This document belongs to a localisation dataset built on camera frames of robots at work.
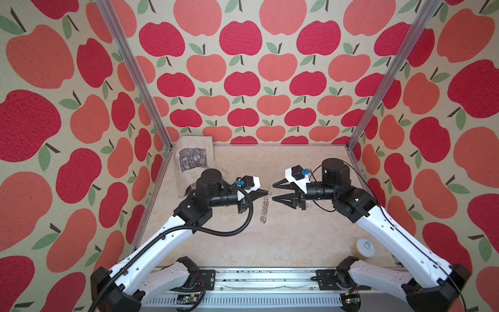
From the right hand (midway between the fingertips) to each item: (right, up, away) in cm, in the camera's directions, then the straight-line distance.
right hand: (276, 193), depth 63 cm
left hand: (-4, -1, -2) cm, 4 cm away
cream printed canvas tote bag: (-40, +14, +42) cm, 60 cm away
